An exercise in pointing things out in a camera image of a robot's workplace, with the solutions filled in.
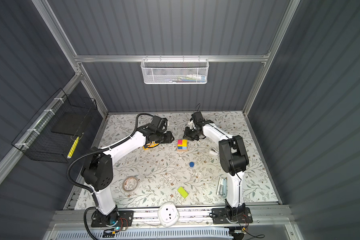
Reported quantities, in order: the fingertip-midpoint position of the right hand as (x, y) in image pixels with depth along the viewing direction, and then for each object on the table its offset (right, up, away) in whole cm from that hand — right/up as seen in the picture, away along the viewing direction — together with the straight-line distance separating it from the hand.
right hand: (185, 137), depth 97 cm
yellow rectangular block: (-2, -5, 0) cm, 5 cm away
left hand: (-7, 0, -7) cm, 10 cm away
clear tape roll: (-32, -26, -12) cm, 42 cm away
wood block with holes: (-2, -8, +2) cm, 9 cm away
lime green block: (-1, -29, -15) cm, 33 cm away
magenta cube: (-3, -3, -1) cm, 4 cm away
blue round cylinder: (+4, -16, -4) cm, 17 cm away
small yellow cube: (0, -2, -1) cm, 3 cm away
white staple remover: (+19, -9, 0) cm, 21 cm away
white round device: (-8, -36, -24) cm, 44 cm away
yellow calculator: (-18, -2, -22) cm, 28 cm away
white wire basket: (-8, +49, +16) cm, 52 cm away
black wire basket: (-65, +3, -25) cm, 70 cm away
